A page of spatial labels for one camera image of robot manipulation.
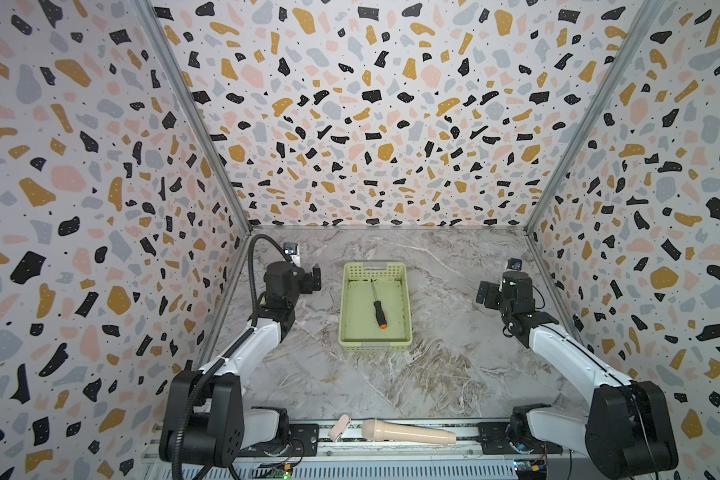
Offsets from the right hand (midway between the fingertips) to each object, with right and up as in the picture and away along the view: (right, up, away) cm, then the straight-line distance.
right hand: (496, 280), depth 88 cm
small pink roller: (-44, -35, -13) cm, 58 cm away
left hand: (-57, +6, -2) cm, 57 cm away
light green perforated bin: (-40, -16, +5) cm, 44 cm away
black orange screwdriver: (-34, -11, +8) cm, 37 cm away
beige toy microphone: (-33, -35, -15) cm, 50 cm away
